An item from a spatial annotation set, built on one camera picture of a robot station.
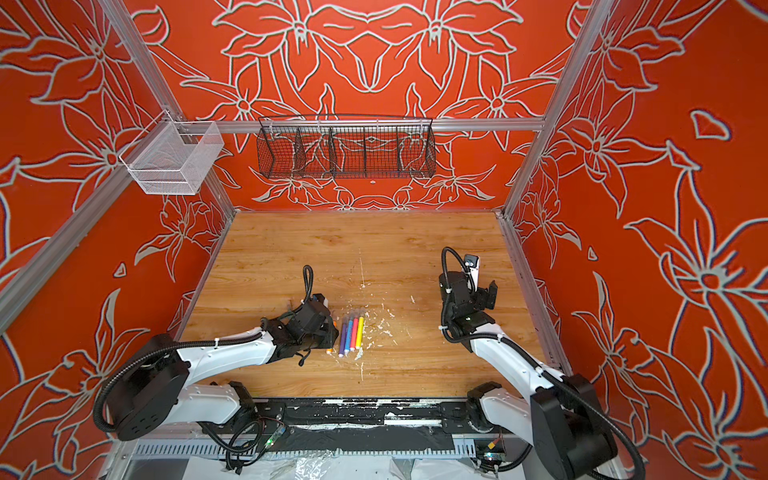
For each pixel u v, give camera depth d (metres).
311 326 0.67
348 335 0.85
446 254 0.65
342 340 0.85
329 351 0.83
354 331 0.87
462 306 0.63
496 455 0.68
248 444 0.70
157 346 0.45
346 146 1.00
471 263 0.71
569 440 0.40
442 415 0.74
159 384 0.44
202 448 0.70
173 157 0.92
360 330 0.87
